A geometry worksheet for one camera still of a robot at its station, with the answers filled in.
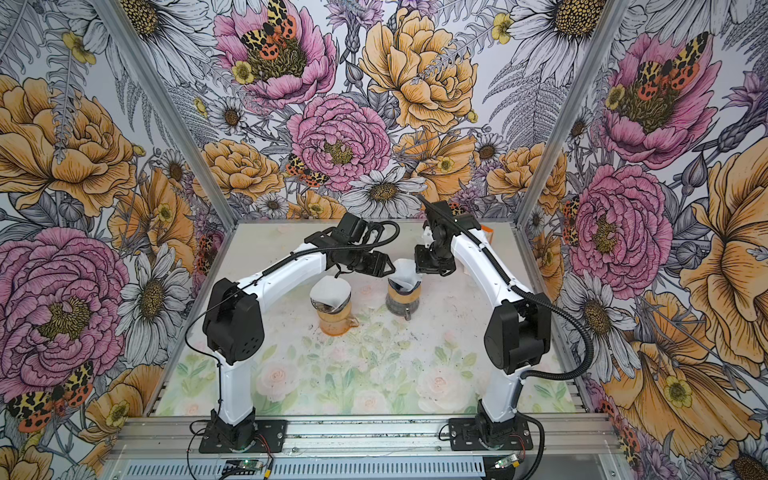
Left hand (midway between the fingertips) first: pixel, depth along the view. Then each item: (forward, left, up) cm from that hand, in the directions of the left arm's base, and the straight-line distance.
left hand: (384, 275), depth 88 cm
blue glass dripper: (-3, -5, -4) cm, 7 cm away
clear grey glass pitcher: (-5, -5, -11) cm, 13 cm away
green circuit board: (-44, +33, -15) cm, 57 cm away
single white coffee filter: (-7, +15, +2) cm, 16 cm away
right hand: (-3, -11, +3) cm, 12 cm away
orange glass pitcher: (-10, +13, -13) cm, 21 cm away
